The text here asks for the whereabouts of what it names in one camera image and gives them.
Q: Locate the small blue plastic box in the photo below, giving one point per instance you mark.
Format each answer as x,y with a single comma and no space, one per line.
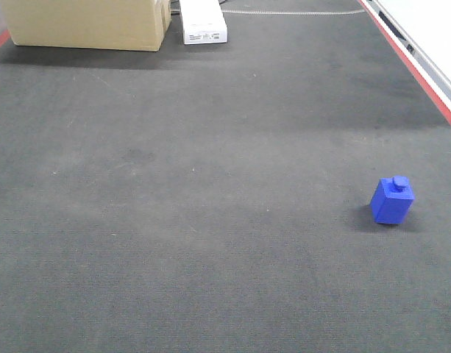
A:
390,206

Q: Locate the dark grey belt conveyor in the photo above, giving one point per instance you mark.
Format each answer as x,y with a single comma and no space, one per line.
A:
210,184

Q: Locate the brown cardboard box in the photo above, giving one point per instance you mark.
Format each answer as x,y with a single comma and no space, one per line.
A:
85,22

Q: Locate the long white carton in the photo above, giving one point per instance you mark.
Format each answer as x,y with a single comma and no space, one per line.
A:
203,22

